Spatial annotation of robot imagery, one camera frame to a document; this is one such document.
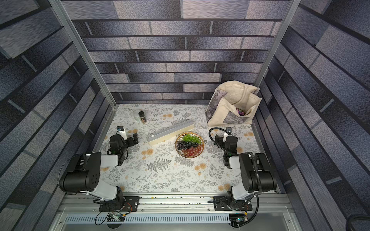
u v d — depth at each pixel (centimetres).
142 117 103
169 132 97
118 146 73
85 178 45
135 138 88
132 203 74
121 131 82
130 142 86
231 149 71
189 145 92
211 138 73
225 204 73
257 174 42
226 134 82
